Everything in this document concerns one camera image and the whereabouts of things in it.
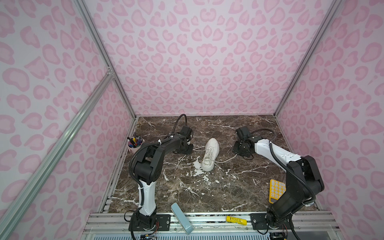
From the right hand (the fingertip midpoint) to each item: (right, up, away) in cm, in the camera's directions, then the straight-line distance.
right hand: (236, 149), depth 91 cm
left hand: (-29, 0, +8) cm, 30 cm away
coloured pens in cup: (-61, +4, -1) cm, 61 cm away
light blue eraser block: (-30, -32, -20) cm, 48 cm away
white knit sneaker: (-15, -2, +2) cm, 15 cm away
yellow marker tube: (-5, -31, -19) cm, 37 cm away
